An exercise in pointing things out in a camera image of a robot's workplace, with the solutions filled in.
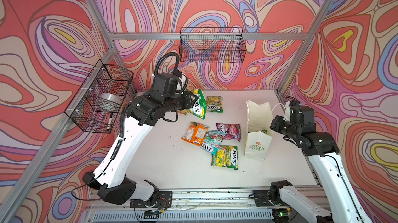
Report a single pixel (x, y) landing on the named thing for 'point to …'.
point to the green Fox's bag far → (214, 103)
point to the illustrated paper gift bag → (259, 129)
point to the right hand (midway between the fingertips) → (273, 124)
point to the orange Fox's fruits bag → (195, 133)
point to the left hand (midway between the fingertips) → (197, 96)
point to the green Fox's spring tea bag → (226, 156)
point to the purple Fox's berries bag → (232, 131)
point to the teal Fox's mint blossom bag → (212, 140)
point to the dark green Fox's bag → (265, 131)
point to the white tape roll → (108, 102)
